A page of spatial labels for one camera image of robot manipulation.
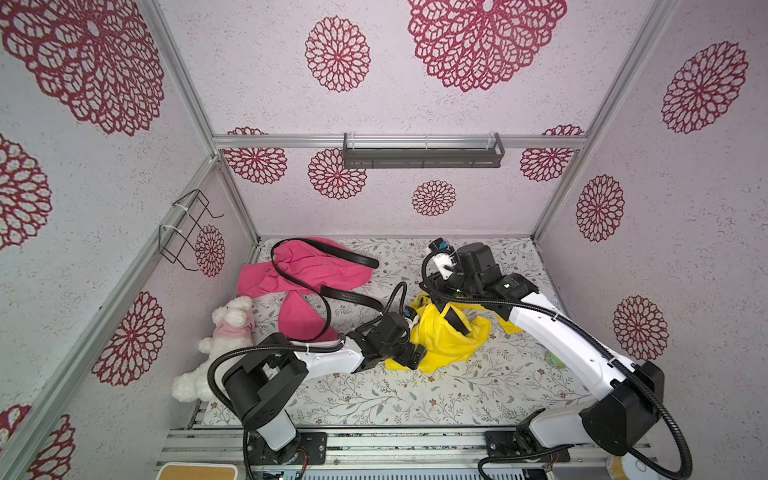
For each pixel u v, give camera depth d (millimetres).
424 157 861
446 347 815
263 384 448
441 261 684
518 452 720
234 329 827
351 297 1017
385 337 674
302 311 968
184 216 779
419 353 779
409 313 779
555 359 488
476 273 576
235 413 448
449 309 767
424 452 745
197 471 663
